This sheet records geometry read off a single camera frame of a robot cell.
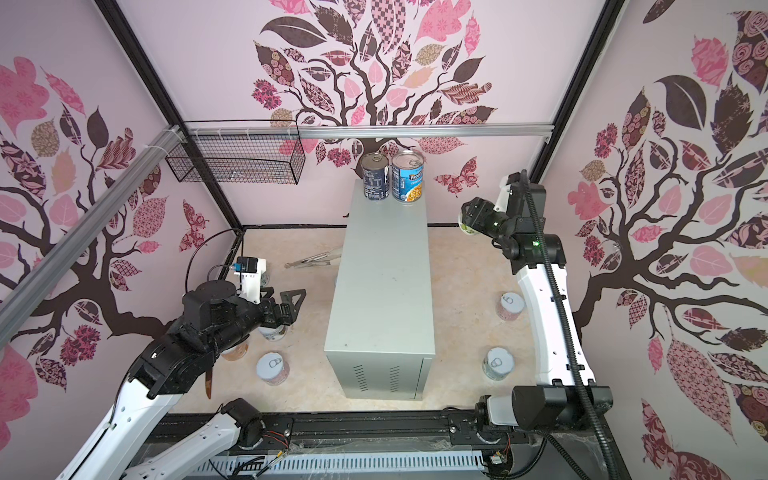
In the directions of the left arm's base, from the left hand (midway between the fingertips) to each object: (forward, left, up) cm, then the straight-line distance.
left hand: (289, 297), depth 66 cm
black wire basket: (+52, +25, +5) cm, 58 cm away
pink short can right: (+11, -61, -24) cm, 66 cm away
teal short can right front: (-7, -53, -23) cm, 58 cm away
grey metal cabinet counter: (-12, -21, +5) cm, 25 cm away
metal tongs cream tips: (+36, +3, -32) cm, 48 cm away
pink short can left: (-8, +9, -24) cm, 27 cm away
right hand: (+19, -44, +11) cm, 49 cm away
